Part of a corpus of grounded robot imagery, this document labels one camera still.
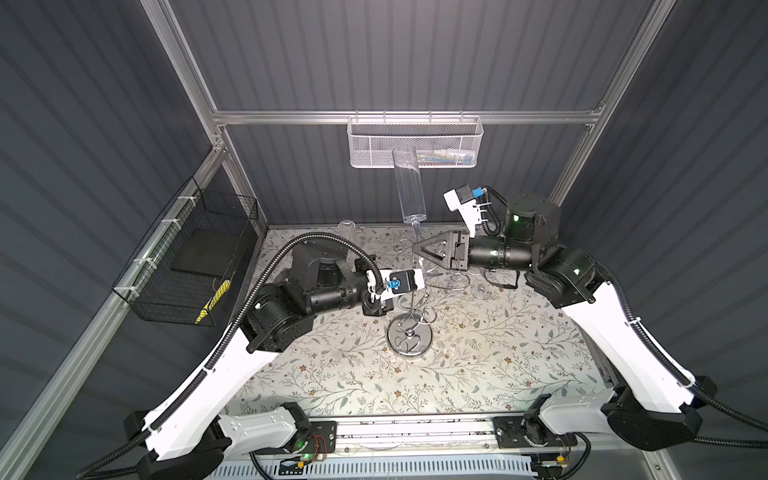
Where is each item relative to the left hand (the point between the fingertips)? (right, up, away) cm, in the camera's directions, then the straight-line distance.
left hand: (410, 268), depth 55 cm
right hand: (+1, +3, -2) cm, 3 cm away
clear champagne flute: (-17, +10, +40) cm, 45 cm away
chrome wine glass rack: (+2, -21, +34) cm, 40 cm away
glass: (+28, -10, +47) cm, 56 cm away
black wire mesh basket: (-54, -2, +18) cm, 57 cm away
